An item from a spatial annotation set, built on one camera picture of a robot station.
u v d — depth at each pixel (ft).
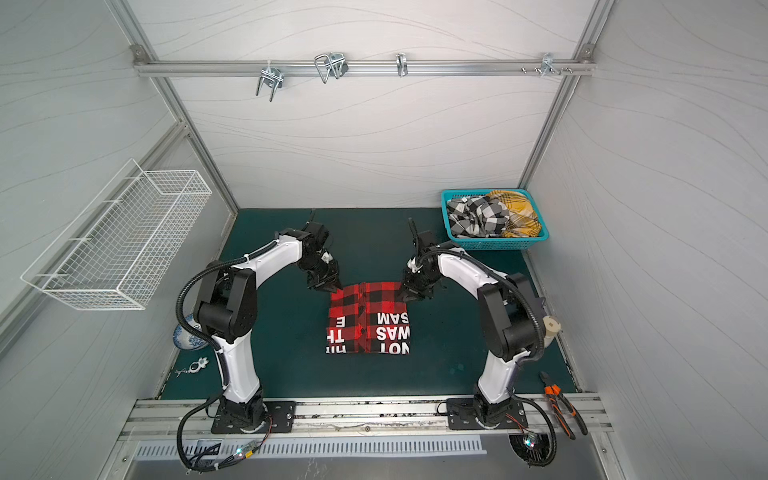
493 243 3.34
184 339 2.78
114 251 2.21
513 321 1.59
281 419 2.42
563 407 2.47
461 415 2.42
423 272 2.52
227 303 1.70
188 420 2.12
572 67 2.56
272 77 2.58
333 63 2.50
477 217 3.53
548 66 2.51
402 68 2.56
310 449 2.30
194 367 2.63
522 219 3.40
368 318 2.82
